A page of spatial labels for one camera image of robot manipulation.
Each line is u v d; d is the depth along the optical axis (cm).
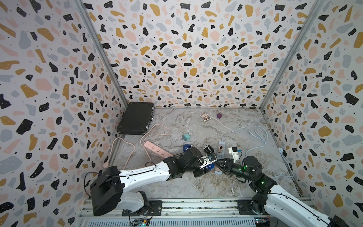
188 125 110
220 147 89
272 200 56
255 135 104
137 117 109
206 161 64
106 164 92
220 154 91
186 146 95
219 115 117
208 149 94
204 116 114
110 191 40
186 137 100
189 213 73
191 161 59
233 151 74
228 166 68
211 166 75
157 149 94
